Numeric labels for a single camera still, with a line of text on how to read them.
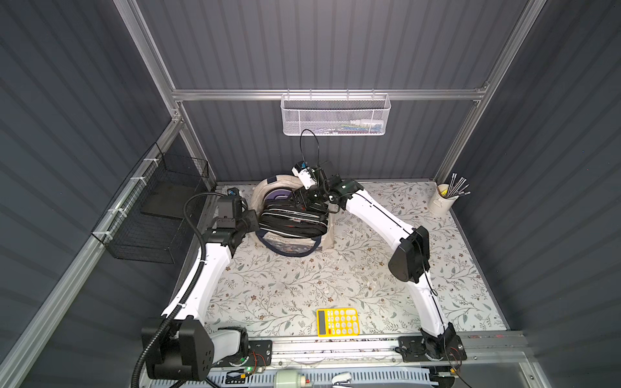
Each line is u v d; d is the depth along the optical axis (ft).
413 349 2.42
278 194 2.97
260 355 2.37
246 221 2.33
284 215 2.91
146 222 2.39
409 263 1.78
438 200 3.34
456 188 3.35
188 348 1.25
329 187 2.23
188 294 1.42
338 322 2.58
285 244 2.82
